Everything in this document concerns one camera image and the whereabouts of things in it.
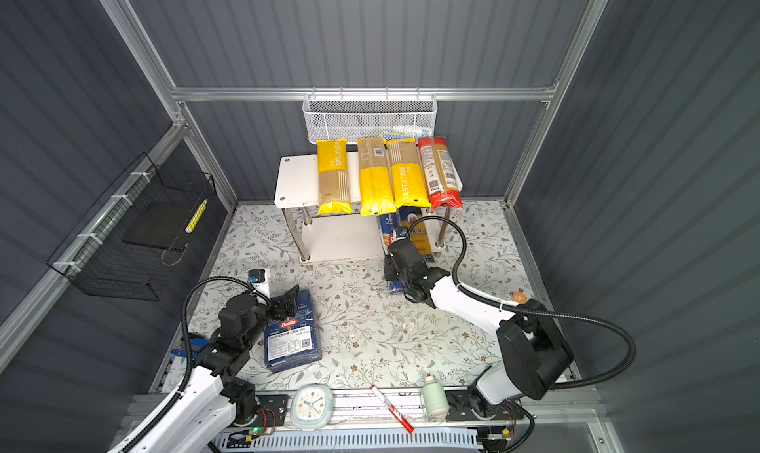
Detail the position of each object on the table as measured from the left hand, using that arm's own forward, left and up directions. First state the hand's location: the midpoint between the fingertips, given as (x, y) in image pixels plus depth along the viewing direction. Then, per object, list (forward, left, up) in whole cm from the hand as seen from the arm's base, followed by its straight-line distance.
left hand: (281, 287), depth 81 cm
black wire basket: (+12, +33, +16) cm, 38 cm away
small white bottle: (-29, -39, -6) cm, 49 cm away
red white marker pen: (-29, -29, -13) cm, 43 cm away
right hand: (+8, -32, 0) cm, 33 cm away
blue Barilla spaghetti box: (+17, -31, +6) cm, 35 cm away
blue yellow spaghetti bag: (+28, -40, -4) cm, 49 cm away
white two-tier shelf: (+23, -11, -7) cm, 26 cm away
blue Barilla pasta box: (-13, -4, -6) cm, 15 cm away
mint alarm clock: (-28, -9, -11) cm, 31 cm away
